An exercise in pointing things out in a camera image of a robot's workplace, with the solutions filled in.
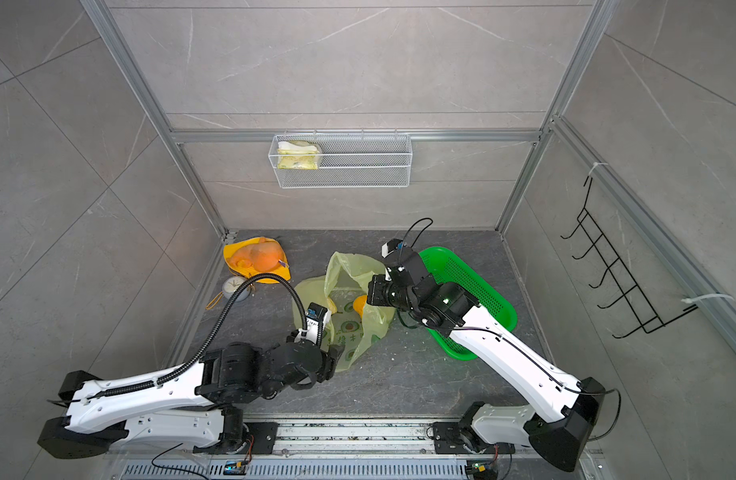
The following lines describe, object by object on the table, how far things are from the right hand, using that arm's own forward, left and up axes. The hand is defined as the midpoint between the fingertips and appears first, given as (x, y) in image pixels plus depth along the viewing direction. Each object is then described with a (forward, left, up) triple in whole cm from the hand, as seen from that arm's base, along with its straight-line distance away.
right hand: (369, 285), depth 70 cm
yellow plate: (+25, +32, -24) cm, 47 cm away
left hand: (-12, +7, -4) cm, 15 cm away
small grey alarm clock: (+17, +48, -23) cm, 56 cm away
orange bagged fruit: (+26, +38, -19) cm, 50 cm away
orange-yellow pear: (+9, +4, -23) cm, 25 cm away
